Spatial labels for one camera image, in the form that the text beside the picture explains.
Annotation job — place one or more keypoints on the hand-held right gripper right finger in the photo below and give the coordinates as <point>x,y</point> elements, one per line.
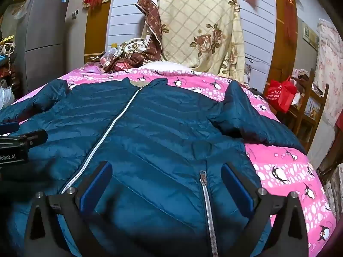
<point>236,190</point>

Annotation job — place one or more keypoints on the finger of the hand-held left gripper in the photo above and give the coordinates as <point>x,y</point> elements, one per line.
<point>8,128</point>
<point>29,138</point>

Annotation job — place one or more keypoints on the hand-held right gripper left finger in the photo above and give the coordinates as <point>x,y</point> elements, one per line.
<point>96,188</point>

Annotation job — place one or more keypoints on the blue puffer jacket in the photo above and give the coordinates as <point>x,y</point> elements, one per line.
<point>160,128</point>

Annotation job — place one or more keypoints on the pink penguin print blanket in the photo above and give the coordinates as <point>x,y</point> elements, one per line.
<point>284,171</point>

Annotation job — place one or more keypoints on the pile of assorted goods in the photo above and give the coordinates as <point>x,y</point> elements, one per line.
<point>5,56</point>

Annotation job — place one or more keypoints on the grey refrigerator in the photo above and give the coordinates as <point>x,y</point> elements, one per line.
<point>40,40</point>

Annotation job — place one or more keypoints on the beige patterned cloth cover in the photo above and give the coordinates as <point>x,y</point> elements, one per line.
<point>335,192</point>

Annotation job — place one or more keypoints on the red gift bag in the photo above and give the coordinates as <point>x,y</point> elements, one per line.
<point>280,95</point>

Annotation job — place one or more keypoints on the wooden chair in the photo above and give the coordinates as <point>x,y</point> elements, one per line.
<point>308,112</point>

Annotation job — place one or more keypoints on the clear plastic bottle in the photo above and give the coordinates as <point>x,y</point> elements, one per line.
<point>112,54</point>

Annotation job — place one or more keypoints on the clear plastic bag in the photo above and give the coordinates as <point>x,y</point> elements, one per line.
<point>22,6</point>

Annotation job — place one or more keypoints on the brown floral cloth bundle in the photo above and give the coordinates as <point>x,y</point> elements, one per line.
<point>128,56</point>

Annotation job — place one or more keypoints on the pale pink cloth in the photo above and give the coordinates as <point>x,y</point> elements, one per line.
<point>300,75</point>

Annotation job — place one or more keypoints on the white pillow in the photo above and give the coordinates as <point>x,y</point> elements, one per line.
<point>163,66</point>

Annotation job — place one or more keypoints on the pink floral curtain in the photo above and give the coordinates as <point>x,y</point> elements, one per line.
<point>329,67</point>

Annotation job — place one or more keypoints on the beige floral quilt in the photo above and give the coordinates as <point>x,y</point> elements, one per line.
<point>198,24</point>

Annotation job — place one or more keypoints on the red knot tassel ornament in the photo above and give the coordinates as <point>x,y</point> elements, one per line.
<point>289,0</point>

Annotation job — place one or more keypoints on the wooden arch frame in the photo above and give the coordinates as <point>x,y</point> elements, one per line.
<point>96,32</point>

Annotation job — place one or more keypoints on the wall switch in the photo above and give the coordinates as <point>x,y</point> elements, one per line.
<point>75,14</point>

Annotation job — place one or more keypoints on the small wall picture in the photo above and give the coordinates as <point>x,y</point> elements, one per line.
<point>310,35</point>

